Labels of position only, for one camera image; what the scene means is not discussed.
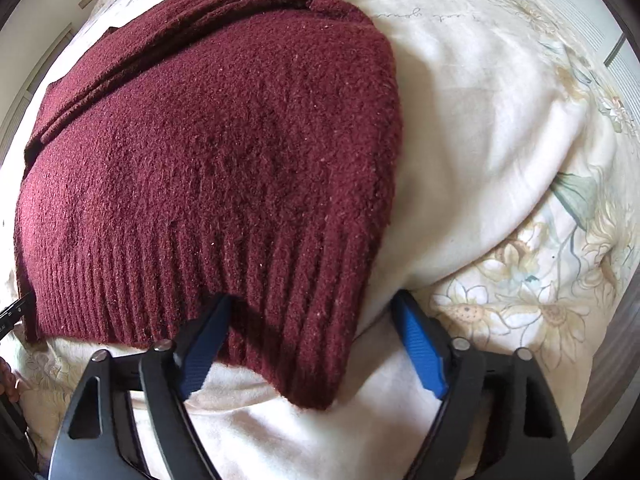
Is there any white sliding wardrobe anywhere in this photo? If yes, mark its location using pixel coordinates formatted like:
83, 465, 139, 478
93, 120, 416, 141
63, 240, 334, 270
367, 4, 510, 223
492, 0, 640, 128

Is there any dark red knit sweater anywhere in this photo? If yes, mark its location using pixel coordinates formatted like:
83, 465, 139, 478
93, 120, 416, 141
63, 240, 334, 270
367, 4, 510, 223
14, 0, 405, 411

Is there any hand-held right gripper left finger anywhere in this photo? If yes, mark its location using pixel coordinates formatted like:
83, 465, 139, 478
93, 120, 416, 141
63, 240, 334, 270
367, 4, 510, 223
47, 292, 236, 480

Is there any person's left hand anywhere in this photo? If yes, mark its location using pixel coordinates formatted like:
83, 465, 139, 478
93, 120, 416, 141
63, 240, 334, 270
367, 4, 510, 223
0, 359, 22, 404

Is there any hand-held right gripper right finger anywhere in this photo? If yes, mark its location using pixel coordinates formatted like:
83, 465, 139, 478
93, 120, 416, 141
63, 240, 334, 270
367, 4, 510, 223
390, 290, 576, 480

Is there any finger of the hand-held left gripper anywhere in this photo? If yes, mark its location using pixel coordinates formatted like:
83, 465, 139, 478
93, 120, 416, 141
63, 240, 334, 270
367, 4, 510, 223
0, 295, 36, 338

